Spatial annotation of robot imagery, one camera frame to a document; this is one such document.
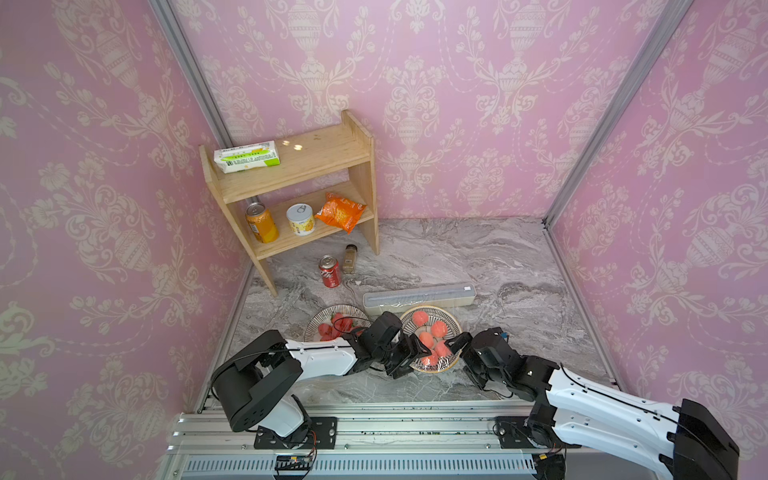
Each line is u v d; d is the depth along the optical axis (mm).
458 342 761
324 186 1099
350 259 1038
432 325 876
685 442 415
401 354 744
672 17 699
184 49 751
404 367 759
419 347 772
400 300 920
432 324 876
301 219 854
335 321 920
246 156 714
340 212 874
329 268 944
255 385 437
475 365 716
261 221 795
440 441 730
